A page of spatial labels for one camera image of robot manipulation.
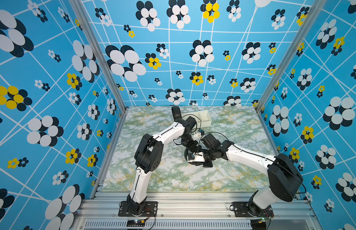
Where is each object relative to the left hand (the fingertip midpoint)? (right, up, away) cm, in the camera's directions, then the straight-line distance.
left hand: (196, 148), depth 89 cm
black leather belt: (-3, -7, -8) cm, 11 cm away
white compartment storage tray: (+8, +21, +24) cm, 33 cm away
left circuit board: (-33, -35, -17) cm, 51 cm away
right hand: (+1, -6, -4) cm, 7 cm away
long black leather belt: (-13, +22, +8) cm, 27 cm away
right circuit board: (+29, -34, -19) cm, 48 cm away
